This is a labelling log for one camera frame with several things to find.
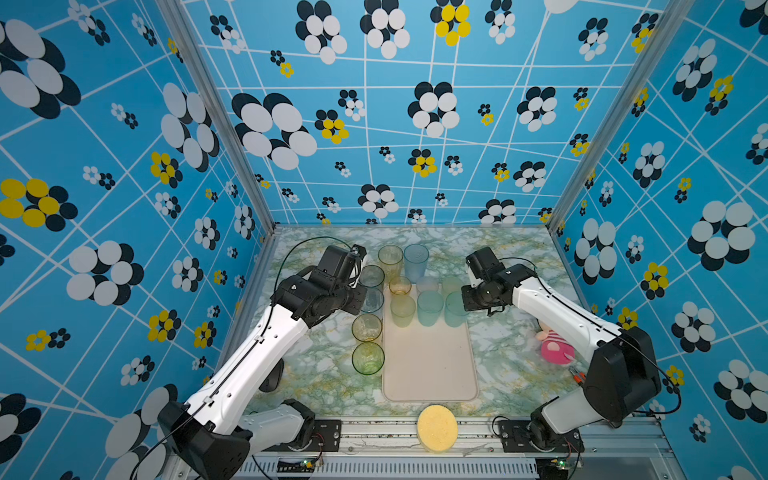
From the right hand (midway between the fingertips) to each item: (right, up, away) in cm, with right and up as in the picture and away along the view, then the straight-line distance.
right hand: (471, 300), depth 87 cm
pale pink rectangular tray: (-15, -18, -2) cm, 23 cm away
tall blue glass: (-16, +13, +4) cm, 21 cm away
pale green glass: (-20, -5, +8) cm, 22 cm away
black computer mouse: (-56, -21, -6) cm, 60 cm away
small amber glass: (-21, +3, +8) cm, 23 cm away
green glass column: (-30, -16, -4) cm, 34 cm away
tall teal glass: (-12, -2, 0) cm, 12 cm away
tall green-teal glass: (-5, -3, -2) cm, 7 cm away
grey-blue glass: (-29, -2, +4) cm, 29 cm away
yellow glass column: (-31, -9, +2) cm, 32 cm away
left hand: (-32, +5, -13) cm, 34 cm away
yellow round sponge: (-12, -29, -14) cm, 35 cm away
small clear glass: (-11, +4, +9) cm, 15 cm away
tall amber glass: (-24, +12, +7) cm, 27 cm away
